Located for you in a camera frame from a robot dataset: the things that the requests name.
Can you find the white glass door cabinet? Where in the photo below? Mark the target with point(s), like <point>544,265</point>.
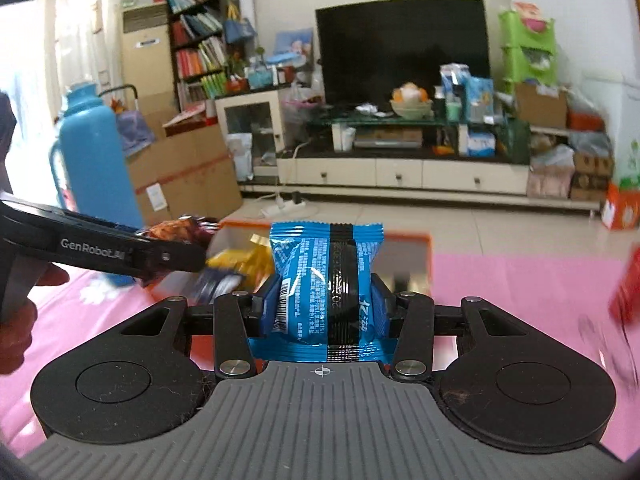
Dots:
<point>250,130</point>

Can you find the white curtain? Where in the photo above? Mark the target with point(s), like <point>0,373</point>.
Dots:
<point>75,20</point>

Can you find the large cardboard box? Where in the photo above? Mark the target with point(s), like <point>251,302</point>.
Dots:
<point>190,175</point>

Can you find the blue thermos flask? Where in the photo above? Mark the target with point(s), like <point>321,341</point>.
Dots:
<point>95,160</point>

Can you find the white television stand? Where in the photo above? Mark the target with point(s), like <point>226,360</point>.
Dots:
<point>400,175</point>

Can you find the black bookshelf with books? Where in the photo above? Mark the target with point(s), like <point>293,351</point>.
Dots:
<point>200,55</point>

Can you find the black television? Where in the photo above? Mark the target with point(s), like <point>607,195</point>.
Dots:
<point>400,50</point>

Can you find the orange and white carton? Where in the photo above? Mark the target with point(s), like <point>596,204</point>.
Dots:
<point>620,207</point>

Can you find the fruit bowl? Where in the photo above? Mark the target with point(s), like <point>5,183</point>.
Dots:
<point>411,109</point>

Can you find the blue snack packet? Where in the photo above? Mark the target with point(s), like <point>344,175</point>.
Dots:
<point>320,280</point>

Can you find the cartoon picture board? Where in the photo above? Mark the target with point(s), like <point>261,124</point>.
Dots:
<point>295,45</point>

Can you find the orange chocolate chip cookie packet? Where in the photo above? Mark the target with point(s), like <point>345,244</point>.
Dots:
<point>180,230</point>

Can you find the yellow cake packet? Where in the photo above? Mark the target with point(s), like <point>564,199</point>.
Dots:
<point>240,265</point>

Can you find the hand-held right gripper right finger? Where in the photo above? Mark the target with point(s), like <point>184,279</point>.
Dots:
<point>415,330</point>

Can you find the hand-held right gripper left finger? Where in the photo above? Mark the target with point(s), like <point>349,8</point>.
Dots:
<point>232,325</point>

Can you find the orange box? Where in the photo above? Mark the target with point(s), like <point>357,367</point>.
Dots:
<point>407,260</point>

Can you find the open cardboard box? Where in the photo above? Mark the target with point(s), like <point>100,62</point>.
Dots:
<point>540,107</point>

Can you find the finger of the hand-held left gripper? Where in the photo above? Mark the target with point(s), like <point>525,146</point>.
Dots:
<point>170,260</point>

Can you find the pink floral tablecloth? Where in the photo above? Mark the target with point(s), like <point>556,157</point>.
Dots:
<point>500,280</point>

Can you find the green plastic rack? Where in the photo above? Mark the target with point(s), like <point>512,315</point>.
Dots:
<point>525,60</point>

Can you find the person's left hand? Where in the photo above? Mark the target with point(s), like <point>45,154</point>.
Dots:
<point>17,340</point>

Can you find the red soda can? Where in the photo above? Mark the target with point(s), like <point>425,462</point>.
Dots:
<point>627,290</point>

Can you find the beige standing air conditioner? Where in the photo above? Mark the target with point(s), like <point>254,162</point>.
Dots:
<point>147,55</point>

